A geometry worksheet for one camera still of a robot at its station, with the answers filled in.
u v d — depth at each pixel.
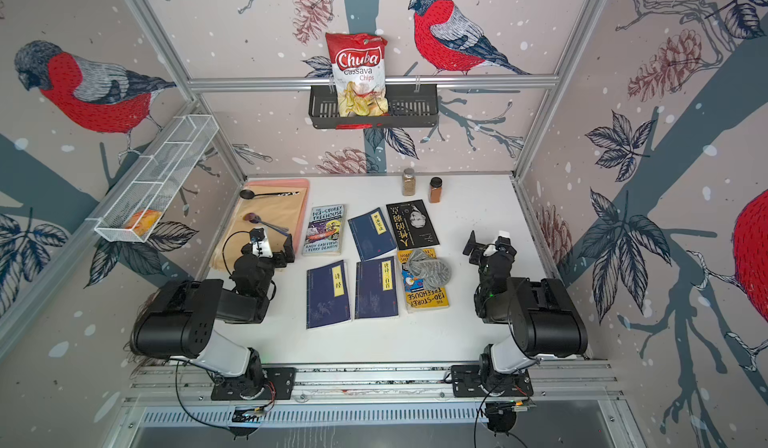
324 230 1.01
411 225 1.04
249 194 1.15
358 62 0.82
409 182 1.10
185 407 0.71
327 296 0.87
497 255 0.73
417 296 0.86
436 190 1.07
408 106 1.07
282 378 0.74
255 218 1.07
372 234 1.03
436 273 0.87
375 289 0.90
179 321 0.48
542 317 0.45
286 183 1.17
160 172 0.80
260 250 0.78
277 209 1.11
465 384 0.73
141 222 0.65
